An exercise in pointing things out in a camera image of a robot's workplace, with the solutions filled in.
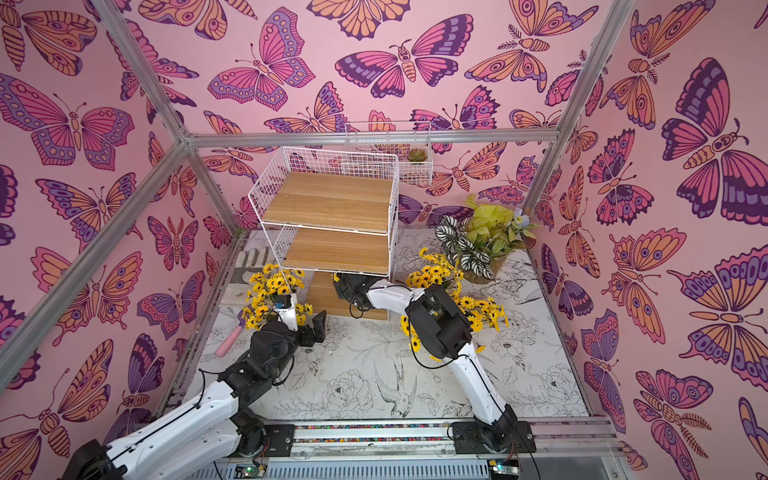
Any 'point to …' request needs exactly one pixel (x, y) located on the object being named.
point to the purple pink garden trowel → (231, 337)
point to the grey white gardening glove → (249, 262)
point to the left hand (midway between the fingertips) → (313, 309)
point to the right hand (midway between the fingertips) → (357, 275)
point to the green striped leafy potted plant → (479, 241)
